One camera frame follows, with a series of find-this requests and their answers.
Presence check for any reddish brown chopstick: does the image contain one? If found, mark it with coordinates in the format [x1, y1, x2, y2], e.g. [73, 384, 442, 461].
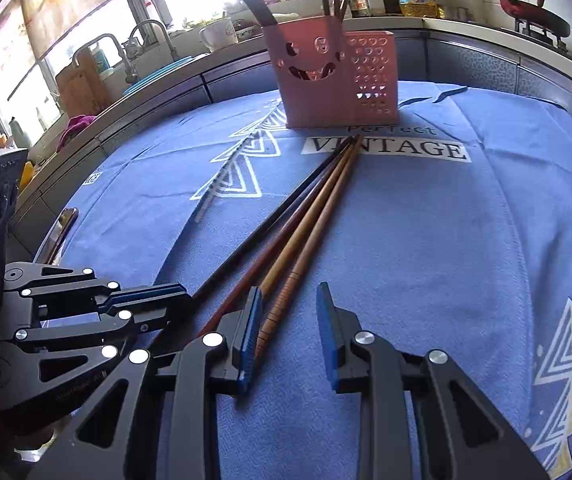
[197, 137, 357, 337]

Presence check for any wooden cutting board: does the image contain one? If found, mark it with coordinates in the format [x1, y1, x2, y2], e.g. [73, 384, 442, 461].
[55, 52, 117, 118]

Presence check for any white mug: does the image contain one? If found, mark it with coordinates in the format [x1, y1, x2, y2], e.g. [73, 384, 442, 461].
[199, 16, 239, 53]

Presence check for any blue plastic basin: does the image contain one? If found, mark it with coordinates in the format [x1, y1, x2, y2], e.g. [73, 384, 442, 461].
[122, 55, 207, 96]

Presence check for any pink plastic utensil holder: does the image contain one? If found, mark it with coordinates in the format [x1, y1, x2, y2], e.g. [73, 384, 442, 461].
[262, 15, 399, 130]

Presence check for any light brown ridged chopstick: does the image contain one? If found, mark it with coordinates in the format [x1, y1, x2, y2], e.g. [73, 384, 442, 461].
[256, 134, 365, 359]

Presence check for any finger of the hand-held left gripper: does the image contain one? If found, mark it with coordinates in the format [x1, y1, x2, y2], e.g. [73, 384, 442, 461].
[3, 261, 193, 311]
[20, 304, 194, 403]

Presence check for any pink cloth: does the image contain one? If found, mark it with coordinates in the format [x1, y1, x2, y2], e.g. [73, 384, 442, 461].
[56, 114, 98, 153]

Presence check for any blue dish soap bottle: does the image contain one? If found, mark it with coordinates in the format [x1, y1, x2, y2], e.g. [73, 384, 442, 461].
[90, 45, 112, 73]

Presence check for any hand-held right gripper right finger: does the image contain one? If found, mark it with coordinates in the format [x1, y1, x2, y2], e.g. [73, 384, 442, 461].
[316, 281, 551, 480]

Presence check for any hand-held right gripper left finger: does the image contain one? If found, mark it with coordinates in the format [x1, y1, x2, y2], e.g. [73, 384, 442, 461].
[26, 285, 264, 480]

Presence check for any steel kitchen faucet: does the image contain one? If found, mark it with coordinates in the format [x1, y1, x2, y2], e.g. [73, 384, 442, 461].
[73, 33, 134, 86]
[127, 19, 179, 61]

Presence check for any blue printed tablecloth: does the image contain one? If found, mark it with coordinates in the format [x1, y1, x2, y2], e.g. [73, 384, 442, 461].
[36, 77, 572, 480]

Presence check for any red frying pan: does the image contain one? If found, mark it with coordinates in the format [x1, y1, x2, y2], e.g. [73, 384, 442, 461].
[478, 0, 571, 36]

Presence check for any pale green bottle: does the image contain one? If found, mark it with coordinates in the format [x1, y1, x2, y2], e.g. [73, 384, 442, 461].
[8, 116, 32, 148]

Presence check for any gas stove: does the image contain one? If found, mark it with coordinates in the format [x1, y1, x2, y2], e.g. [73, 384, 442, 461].
[510, 17, 572, 68]

